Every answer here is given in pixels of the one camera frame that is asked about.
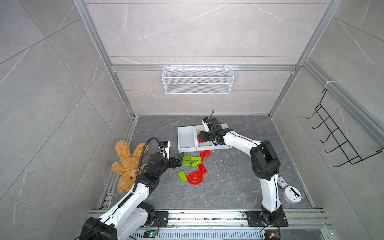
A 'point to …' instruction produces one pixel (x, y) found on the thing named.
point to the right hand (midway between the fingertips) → (202, 134)
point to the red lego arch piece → (195, 178)
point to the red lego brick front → (199, 139)
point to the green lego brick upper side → (193, 159)
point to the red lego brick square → (207, 153)
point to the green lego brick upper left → (187, 158)
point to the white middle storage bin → (198, 129)
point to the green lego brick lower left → (186, 163)
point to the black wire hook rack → (336, 135)
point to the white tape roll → (292, 195)
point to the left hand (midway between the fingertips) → (176, 149)
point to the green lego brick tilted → (195, 164)
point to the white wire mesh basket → (198, 80)
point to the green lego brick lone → (182, 176)
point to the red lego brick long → (202, 155)
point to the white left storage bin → (187, 139)
